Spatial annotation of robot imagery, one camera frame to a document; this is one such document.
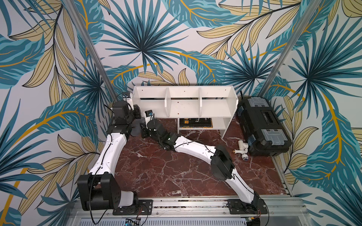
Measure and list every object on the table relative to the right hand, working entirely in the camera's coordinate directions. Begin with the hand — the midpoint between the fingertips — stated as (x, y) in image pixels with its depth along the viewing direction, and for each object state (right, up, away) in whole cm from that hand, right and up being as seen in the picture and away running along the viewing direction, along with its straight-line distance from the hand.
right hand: (140, 122), depth 80 cm
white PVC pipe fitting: (+65, -18, +14) cm, 68 cm away
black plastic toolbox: (+73, -6, +4) cm, 74 cm away
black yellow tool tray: (+32, 0, +10) cm, 34 cm away
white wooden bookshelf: (+32, +9, +5) cm, 34 cm away
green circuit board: (-3, -51, -10) cm, 52 cm away
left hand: (-2, +9, 0) cm, 9 cm away
